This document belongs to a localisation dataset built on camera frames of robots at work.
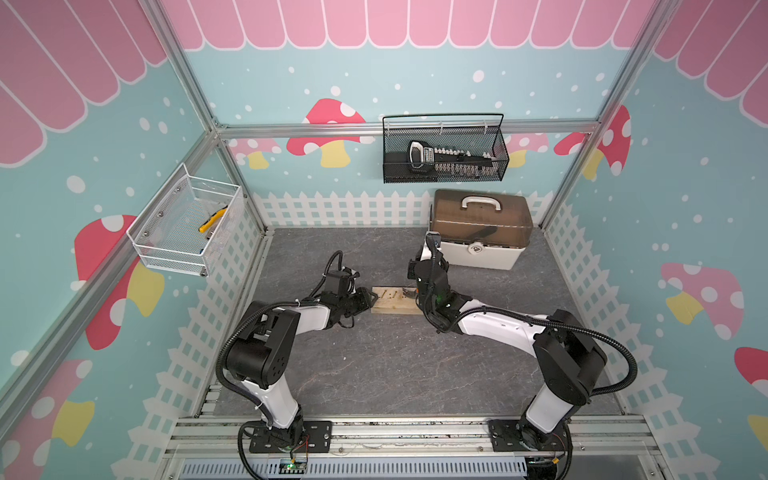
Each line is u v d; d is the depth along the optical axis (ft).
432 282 2.00
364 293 2.90
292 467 2.35
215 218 2.51
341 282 2.67
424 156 2.93
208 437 2.49
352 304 2.76
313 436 2.44
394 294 3.14
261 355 1.59
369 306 2.91
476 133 2.94
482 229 3.09
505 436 2.44
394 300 3.15
